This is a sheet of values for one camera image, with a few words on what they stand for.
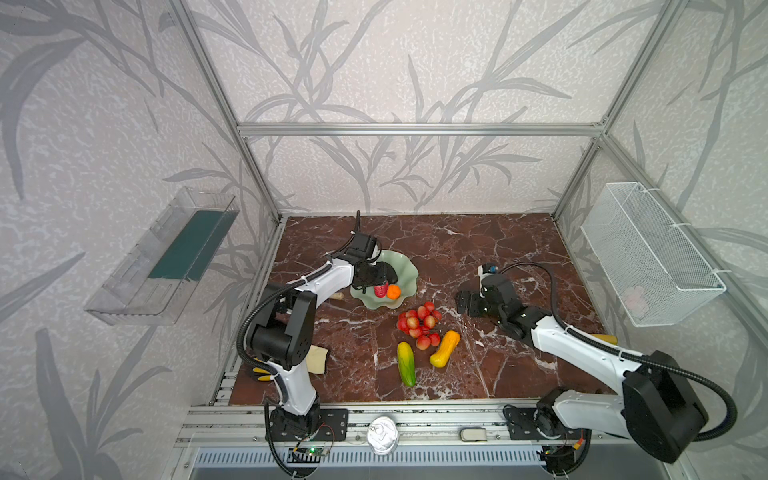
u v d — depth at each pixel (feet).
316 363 2.69
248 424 2.47
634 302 2.41
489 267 2.54
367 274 2.42
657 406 1.34
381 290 3.00
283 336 1.59
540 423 2.20
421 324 2.78
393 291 3.10
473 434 2.32
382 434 2.25
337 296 3.09
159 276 2.10
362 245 2.51
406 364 2.63
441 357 2.69
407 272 3.25
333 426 2.38
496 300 2.19
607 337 3.09
